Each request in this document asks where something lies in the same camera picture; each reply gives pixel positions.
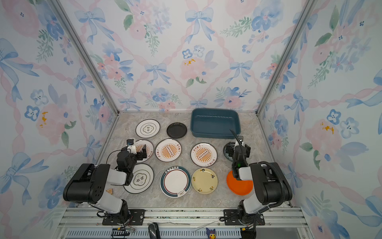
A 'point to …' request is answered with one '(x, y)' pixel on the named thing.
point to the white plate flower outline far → (147, 128)
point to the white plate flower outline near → (143, 179)
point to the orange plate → (239, 187)
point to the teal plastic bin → (215, 123)
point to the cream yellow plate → (204, 180)
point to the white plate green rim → (175, 181)
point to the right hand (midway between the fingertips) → (239, 143)
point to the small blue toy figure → (211, 233)
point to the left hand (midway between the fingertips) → (139, 144)
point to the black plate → (176, 130)
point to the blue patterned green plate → (228, 150)
